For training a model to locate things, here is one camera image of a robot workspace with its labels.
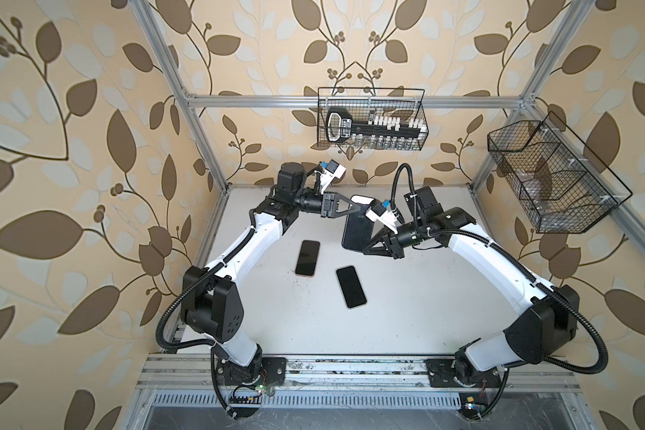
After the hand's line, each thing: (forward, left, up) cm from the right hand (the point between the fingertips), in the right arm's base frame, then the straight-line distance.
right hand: (366, 252), depth 71 cm
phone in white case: (+2, +3, -25) cm, 25 cm away
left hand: (+6, +2, +11) cm, 13 cm away
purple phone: (+4, +2, +6) cm, 7 cm away
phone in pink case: (+13, +18, -24) cm, 33 cm away
